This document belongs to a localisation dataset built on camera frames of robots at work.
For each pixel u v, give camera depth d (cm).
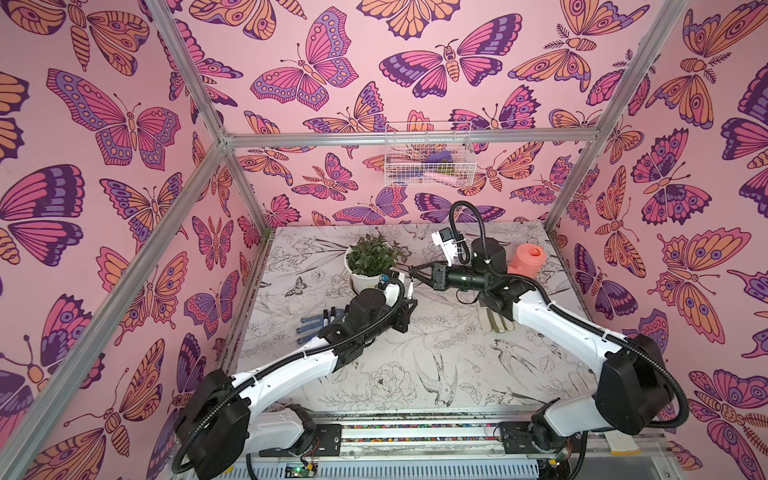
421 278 73
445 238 69
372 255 90
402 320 70
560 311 52
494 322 92
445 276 66
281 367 48
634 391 42
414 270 74
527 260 96
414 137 94
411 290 75
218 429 40
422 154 97
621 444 72
